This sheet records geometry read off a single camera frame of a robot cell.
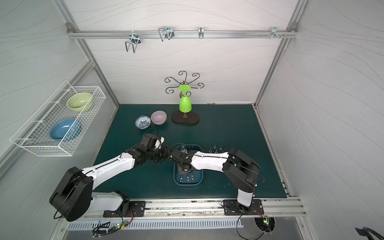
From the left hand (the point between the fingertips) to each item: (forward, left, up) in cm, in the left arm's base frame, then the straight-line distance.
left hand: (174, 154), depth 83 cm
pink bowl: (+32, +16, -5) cm, 36 cm away
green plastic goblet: (+28, -5, +12) cm, 31 cm away
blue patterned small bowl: (+29, +28, -7) cm, 41 cm away
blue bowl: (0, +46, +24) cm, 51 cm away
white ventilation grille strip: (-31, +6, -10) cm, 33 cm away
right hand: (-3, -5, -9) cm, 11 cm away
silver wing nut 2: (+9, -28, -9) cm, 31 cm away
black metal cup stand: (+34, -7, -8) cm, 36 cm away
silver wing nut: (+10, -24, -9) cm, 28 cm away
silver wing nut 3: (+7, -21, -9) cm, 24 cm away
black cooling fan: (-30, -47, -12) cm, 57 cm away
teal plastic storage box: (-10, -11, -8) cm, 17 cm away
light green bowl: (+16, +49, +25) cm, 57 cm away
